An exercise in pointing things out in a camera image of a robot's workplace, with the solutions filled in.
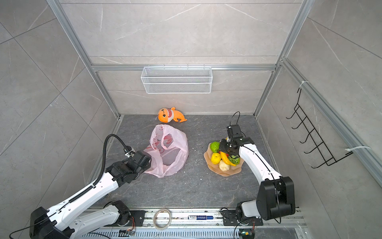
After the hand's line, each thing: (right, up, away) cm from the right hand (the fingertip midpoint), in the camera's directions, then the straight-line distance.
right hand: (224, 147), depth 86 cm
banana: (-1, -4, -5) cm, 7 cm away
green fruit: (+6, -7, -1) cm, 9 cm away
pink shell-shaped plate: (+6, -14, +1) cm, 15 cm away
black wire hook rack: (+38, +2, -23) cm, 44 cm away
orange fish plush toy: (-39, +21, +23) cm, 49 cm away
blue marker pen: (-15, -33, -13) cm, 39 cm away
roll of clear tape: (-37, -35, -14) cm, 53 cm away
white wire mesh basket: (-30, +45, +14) cm, 56 cm away
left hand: (-43, -6, -7) cm, 44 cm away
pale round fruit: (0, -11, -1) cm, 11 cm away
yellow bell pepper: (-5, -7, +1) cm, 8 cm away
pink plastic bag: (-33, -2, +2) cm, 34 cm away
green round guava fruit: (-5, 0, +4) cm, 6 cm away
